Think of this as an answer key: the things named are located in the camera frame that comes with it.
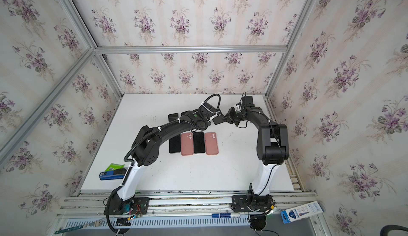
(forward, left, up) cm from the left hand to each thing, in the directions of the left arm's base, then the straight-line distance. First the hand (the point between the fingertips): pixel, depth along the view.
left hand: (203, 116), depth 97 cm
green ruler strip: (-55, +59, -10) cm, 81 cm away
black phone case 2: (-15, +7, +21) cm, 27 cm away
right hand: (-2, -15, +2) cm, 15 cm away
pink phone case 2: (-16, -5, -9) cm, 19 cm away
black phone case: (-4, -9, +2) cm, 10 cm away
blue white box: (-50, -42, -6) cm, 66 cm away
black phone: (+6, +21, -9) cm, 24 cm away
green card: (-28, +49, -8) cm, 57 cm away
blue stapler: (-32, +45, -7) cm, 56 cm away
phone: (-13, +3, -9) cm, 17 cm away
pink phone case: (-15, +10, -8) cm, 20 cm away
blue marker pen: (-51, -10, -7) cm, 52 cm away
